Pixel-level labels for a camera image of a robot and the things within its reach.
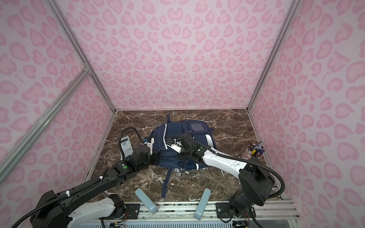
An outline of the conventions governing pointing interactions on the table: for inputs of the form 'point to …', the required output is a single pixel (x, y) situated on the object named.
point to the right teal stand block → (204, 201)
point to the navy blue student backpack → (168, 156)
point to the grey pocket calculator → (126, 146)
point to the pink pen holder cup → (253, 149)
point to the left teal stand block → (153, 208)
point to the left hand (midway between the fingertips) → (162, 151)
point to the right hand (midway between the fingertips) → (178, 146)
